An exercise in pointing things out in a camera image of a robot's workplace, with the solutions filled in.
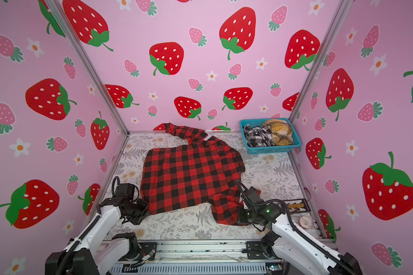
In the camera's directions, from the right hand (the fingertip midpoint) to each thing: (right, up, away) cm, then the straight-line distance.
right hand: (236, 216), depth 80 cm
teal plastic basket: (+27, +32, +24) cm, 48 cm away
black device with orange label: (+32, +3, +6) cm, 33 cm away
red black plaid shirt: (-17, +18, +20) cm, 32 cm away
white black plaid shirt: (+16, +40, +25) cm, 50 cm away
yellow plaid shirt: (+33, +43, +27) cm, 61 cm away
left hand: (-42, +1, +4) cm, 42 cm away
